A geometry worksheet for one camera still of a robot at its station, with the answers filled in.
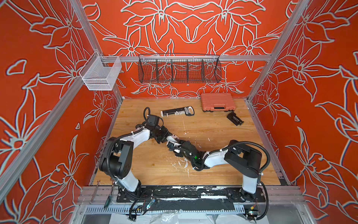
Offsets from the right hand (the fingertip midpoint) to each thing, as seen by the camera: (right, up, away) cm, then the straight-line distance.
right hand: (174, 138), depth 88 cm
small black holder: (+45, +13, +16) cm, 49 cm away
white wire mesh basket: (-51, +43, +5) cm, 67 cm away
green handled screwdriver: (-34, -29, -17) cm, 48 cm away
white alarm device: (-1, +1, -2) cm, 2 cm away
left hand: (-1, +2, +3) cm, 3 cm away
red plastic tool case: (+35, +25, +26) cm, 51 cm away
